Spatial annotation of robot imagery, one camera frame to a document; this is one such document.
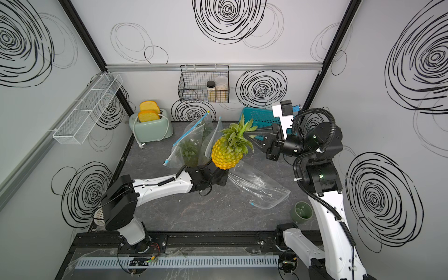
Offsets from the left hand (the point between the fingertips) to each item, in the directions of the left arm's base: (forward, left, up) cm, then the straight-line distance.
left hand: (225, 174), depth 84 cm
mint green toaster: (+25, +44, +2) cm, 50 cm away
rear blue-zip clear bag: (+8, +19, +7) cm, 22 cm away
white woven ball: (-20, +57, -8) cm, 61 cm away
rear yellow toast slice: (+37, +46, +11) cm, 60 cm away
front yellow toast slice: (+29, +44, +10) cm, 54 cm away
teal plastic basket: (+46, -24, -4) cm, 52 cm away
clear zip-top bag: (-9, -18, +1) cm, 20 cm away
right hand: (-11, -6, +41) cm, 43 cm away
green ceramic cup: (-15, -36, -7) cm, 40 cm away
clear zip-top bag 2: (+15, +8, +9) cm, 20 cm away
